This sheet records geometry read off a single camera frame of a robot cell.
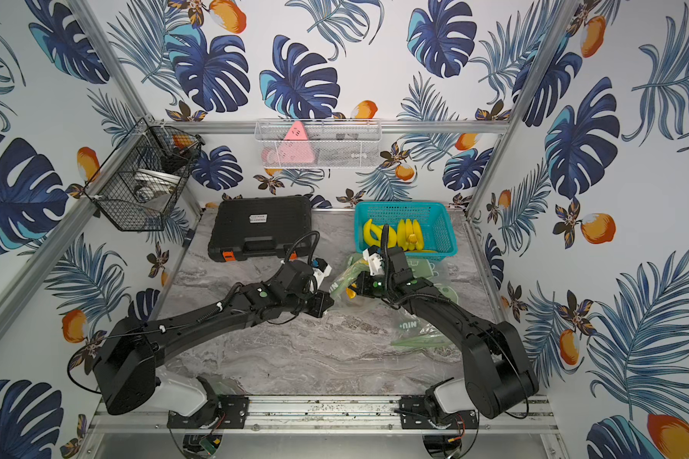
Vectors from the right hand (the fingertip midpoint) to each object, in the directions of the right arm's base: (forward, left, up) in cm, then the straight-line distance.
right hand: (350, 283), depth 85 cm
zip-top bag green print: (-11, -19, -10) cm, 24 cm away
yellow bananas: (-4, 0, +1) cm, 4 cm away
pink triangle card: (+35, +17, +24) cm, 46 cm away
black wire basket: (+18, +57, +24) cm, 65 cm away
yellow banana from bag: (+19, -20, 0) cm, 28 cm away
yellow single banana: (+31, -11, -10) cm, 35 cm away
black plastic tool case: (+29, +36, -7) cm, 47 cm away
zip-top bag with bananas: (-5, +2, -4) cm, 7 cm away
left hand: (-6, +4, +2) cm, 8 cm away
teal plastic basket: (+34, -33, -7) cm, 47 cm away
